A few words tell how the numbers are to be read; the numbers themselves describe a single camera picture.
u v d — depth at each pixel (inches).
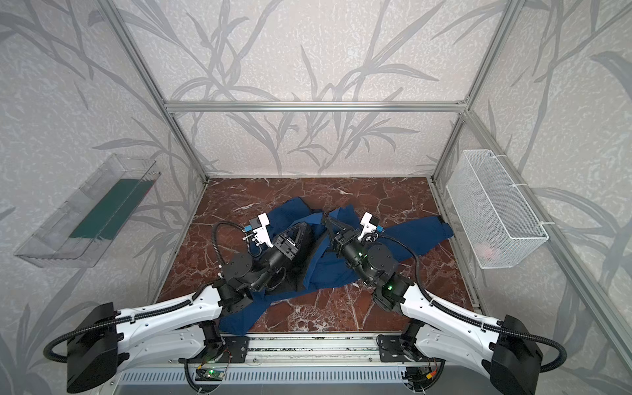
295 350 29.6
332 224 26.1
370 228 25.7
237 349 29.3
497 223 24.3
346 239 23.1
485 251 28.6
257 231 24.3
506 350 15.7
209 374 27.8
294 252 23.9
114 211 24.6
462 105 36.9
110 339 16.0
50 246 23.0
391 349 29.2
